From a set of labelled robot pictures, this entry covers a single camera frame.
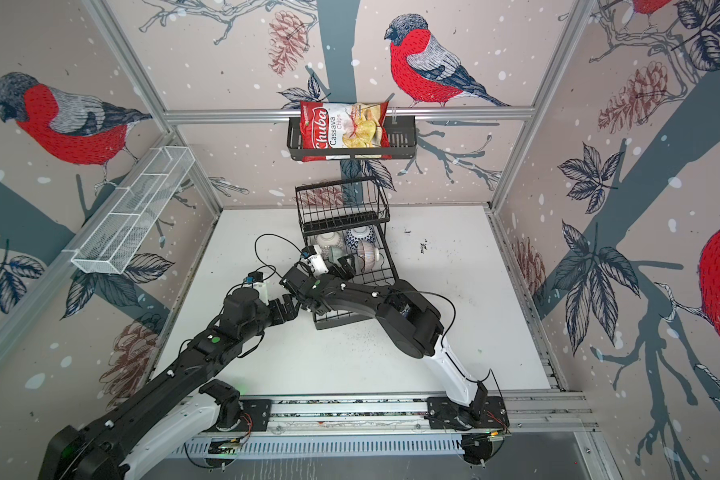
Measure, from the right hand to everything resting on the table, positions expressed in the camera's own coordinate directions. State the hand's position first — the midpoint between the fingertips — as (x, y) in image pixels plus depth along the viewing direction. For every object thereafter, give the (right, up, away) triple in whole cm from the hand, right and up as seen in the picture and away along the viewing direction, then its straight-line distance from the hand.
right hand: (337, 271), depth 91 cm
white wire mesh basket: (-53, +18, -13) cm, 57 cm away
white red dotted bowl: (-4, +9, +11) cm, 15 cm away
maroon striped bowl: (+10, +5, +3) cm, 12 cm away
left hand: (-12, -7, -10) cm, 17 cm away
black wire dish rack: (+2, +17, +19) cm, 26 cm away
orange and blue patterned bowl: (+4, +11, +13) cm, 17 cm away
